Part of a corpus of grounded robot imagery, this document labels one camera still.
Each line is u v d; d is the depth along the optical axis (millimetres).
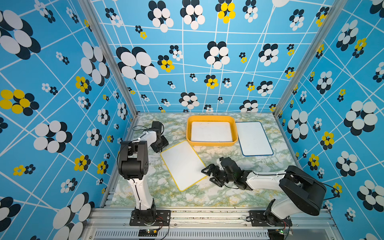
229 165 679
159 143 848
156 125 830
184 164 911
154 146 825
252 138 1052
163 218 733
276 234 705
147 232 722
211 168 770
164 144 906
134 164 524
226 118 1125
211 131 1064
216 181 770
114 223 761
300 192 432
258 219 722
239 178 677
